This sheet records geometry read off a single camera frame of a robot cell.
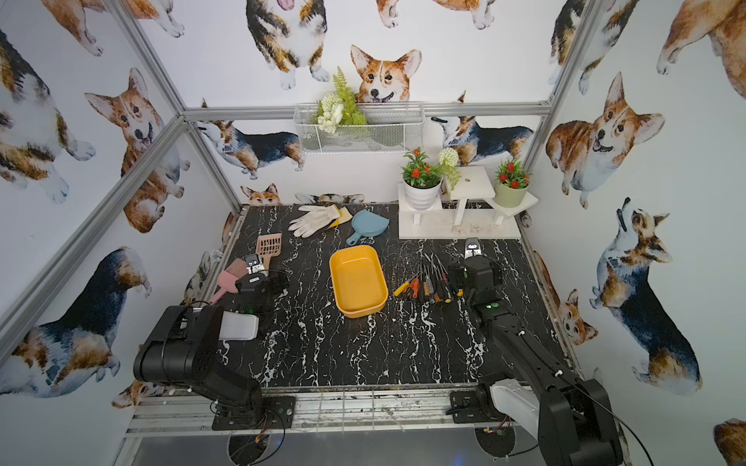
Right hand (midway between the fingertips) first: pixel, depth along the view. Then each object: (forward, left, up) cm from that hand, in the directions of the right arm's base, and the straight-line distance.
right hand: (473, 256), depth 84 cm
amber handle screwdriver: (-2, +13, -15) cm, 20 cm away
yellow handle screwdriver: (-1, +21, -16) cm, 27 cm away
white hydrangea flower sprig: (+25, +6, +13) cm, 29 cm away
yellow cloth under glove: (+31, +43, -16) cm, 56 cm away
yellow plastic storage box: (+2, +35, -16) cm, 39 cm away
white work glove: (+30, +54, -15) cm, 63 cm away
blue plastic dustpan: (+29, +35, -18) cm, 49 cm away
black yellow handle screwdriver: (-3, +9, -14) cm, 17 cm away
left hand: (+3, +65, -7) cm, 65 cm away
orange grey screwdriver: (-1, +16, -15) cm, 22 cm away
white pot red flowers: (+19, +14, +11) cm, 27 cm away
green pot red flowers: (+21, -15, +6) cm, 26 cm away
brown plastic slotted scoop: (+17, +70, -17) cm, 74 cm away
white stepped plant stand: (+26, -3, -8) cm, 27 cm away
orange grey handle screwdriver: (-2, +19, -15) cm, 24 cm away
